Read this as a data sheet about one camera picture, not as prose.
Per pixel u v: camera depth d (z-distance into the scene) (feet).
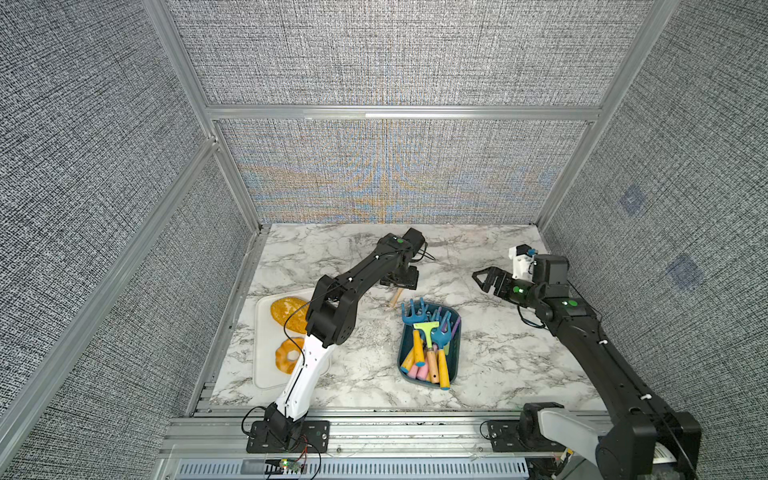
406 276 2.84
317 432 2.43
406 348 2.82
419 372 2.56
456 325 2.85
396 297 3.21
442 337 2.75
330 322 1.95
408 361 2.56
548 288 1.98
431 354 2.56
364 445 2.40
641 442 1.26
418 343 2.62
